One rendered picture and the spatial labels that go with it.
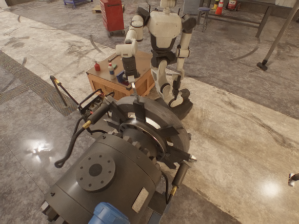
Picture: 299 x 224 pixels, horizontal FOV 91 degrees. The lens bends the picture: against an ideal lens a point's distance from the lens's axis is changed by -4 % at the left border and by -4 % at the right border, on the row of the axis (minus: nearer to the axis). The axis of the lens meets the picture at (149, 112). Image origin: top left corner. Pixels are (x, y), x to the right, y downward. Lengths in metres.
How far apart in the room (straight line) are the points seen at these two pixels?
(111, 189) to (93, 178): 0.11
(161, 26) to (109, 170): 1.15
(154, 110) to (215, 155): 1.25
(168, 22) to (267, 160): 1.94
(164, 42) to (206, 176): 1.48
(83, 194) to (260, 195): 1.76
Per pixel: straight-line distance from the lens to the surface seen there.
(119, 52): 1.02
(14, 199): 2.26
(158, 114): 1.05
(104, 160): 0.93
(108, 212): 0.72
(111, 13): 4.86
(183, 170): 1.39
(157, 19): 1.43
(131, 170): 0.96
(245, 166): 2.19
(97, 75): 2.41
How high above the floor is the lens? 1.73
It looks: 47 degrees down
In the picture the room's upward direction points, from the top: straight up
